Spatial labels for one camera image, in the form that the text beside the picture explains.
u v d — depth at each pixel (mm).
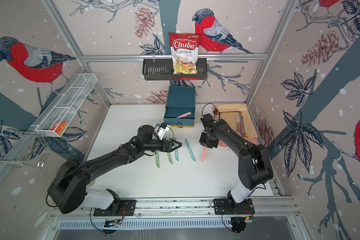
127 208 729
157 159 904
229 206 653
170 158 908
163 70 1067
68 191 416
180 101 933
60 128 659
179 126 854
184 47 817
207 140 748
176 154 925
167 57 925
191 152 933
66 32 799
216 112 1141
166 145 718
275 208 748
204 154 854
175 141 725
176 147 728
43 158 633
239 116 1115
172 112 934
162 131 745
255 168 450
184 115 925
